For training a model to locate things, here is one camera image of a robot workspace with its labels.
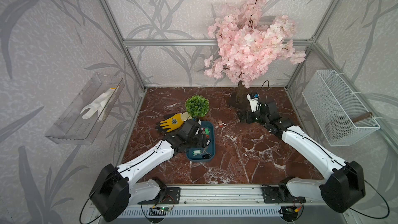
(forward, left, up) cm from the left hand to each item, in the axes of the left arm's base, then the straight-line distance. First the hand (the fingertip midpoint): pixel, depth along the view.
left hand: (204, 140), depth 82 cm
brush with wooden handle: (-1, -64, +15) cm, 65 cm away
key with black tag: (-5, -1, -11) cm, 12 cm away
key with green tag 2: (-3, +5, -9) cm, 11 cm away
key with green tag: (+11, -1, -10) cm, 15 cm away
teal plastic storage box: (+2, -3, -10) cm, 11 cm away
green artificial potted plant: (+20, +5, +3) cm, 21 cm away
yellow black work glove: (+17, +19, -9) cm, 27 cm away
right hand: (+13, -21, +10) cm, 27 cm away
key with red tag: (+16, -10, -10) cm, 21 cm away
